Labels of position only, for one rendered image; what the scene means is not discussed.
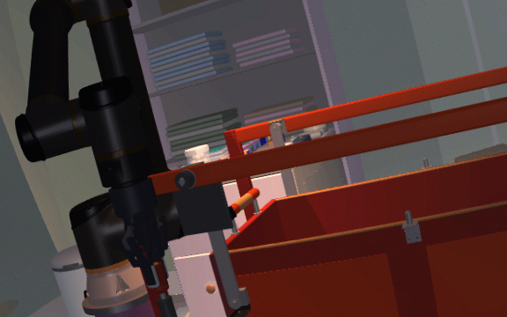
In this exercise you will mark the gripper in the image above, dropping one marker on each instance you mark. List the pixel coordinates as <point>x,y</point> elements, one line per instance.
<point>134,198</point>

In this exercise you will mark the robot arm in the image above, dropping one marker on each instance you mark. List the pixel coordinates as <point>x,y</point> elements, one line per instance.
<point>112,114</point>

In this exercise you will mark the dark grey lock block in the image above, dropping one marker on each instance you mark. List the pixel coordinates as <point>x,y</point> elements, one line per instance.
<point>203,209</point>

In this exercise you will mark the grey hanger bar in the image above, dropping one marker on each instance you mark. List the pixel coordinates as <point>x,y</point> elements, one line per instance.
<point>227,268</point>

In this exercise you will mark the colourful toy blocks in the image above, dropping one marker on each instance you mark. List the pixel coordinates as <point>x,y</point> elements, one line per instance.
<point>258,144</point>

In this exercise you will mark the red cradle seat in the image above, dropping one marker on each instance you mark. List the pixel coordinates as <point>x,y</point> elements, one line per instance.
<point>368,264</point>

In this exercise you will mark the white drawer cabinet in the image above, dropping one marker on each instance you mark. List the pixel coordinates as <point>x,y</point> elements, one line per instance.
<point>196,273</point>

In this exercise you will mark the white round bin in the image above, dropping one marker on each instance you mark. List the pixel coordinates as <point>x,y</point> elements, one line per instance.
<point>66,277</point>

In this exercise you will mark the grey round pivot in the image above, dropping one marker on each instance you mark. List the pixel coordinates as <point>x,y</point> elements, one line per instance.
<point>185,179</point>

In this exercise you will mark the grey side peg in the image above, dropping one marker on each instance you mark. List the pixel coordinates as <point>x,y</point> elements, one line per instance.
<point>425,163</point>
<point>412,229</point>
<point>256,207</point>
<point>235,226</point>

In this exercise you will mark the white jar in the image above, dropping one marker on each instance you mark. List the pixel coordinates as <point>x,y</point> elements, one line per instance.
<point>197,155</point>

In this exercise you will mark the green folded cloth stack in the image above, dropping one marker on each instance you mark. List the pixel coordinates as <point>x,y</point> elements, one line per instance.
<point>200,130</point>

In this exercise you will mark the tan folded cloth stack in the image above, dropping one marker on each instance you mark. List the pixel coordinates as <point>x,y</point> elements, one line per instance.
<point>277,110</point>

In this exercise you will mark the blue folded cloth stack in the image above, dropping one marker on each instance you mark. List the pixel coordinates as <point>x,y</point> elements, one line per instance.
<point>187,59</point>

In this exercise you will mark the pink folded cloth stack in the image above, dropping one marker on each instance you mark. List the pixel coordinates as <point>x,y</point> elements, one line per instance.
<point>266,46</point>

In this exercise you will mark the pale lilac shelf unit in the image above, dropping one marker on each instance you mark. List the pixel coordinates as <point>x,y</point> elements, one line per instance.
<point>315,66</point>

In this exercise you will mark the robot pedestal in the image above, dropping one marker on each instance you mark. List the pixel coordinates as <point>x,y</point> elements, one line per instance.
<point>117,290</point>

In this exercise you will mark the orange cradle frame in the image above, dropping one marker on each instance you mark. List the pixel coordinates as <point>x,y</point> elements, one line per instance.
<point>368,136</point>

